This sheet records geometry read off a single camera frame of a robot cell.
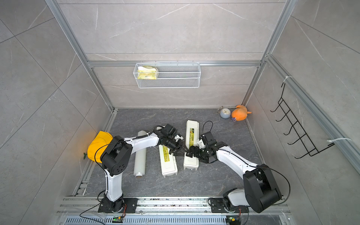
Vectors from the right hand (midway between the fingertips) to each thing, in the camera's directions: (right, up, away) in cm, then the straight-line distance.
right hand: (192, 156), depth 84 cm
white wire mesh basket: (-14, +55, +16) cm, 59 cm away
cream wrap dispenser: (-14, -3, -3) cm, 15 cm away
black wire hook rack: (+50, +13, -21) cm, 56 cm away
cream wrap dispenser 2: (0, +10, +6) cm, 11 cm away
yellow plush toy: (-67, +4, +14) cm, 69 cm away
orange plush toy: (+39, +28, +23) cm, 53 cm away
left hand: (-2, +3, -1) cm, 3 cm away
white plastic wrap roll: (-32, -4, -2) cm, 32 cm away
